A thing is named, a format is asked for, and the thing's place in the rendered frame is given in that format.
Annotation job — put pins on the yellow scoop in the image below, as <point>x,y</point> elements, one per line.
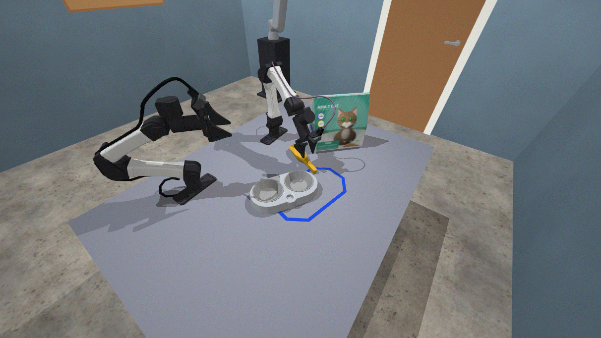
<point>305,160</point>

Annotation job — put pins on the blue tape strip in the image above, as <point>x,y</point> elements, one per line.
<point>324,207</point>

